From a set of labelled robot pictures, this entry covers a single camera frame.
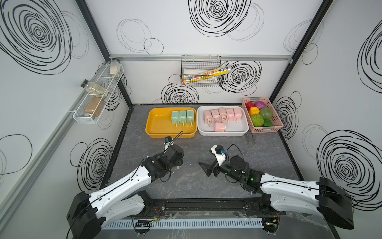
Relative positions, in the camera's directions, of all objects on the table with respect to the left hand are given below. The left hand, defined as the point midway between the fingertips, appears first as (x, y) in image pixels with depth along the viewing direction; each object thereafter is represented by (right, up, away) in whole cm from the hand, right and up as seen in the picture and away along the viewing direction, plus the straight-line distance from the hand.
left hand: (177, 154), depth 80 cm
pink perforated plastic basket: (+57, +22, +25) cm, 66 cm away
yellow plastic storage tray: (-15, +16, +31) cm, 38 cm away
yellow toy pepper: (+54, +25, +28) cm, 66 cm away
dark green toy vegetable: (+61, +17, +23) cm, 67 cm away
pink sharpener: (+30, +23, +25) cm, 46 cm away
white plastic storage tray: (+38, +12, +27) cm, 48 cm away
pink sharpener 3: (+41, +24, +26) cm, 54 cm away
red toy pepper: (+52, +30, +32) cm, 68 cm away
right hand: (+15, 0, -7) cm, 16 cm away
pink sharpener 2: (+35, +22, +25) cm, 49 cm away
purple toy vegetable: (+60, +30, +32) cm, 75 cm away
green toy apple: (+61, +23, +25) cm, 70 cm away
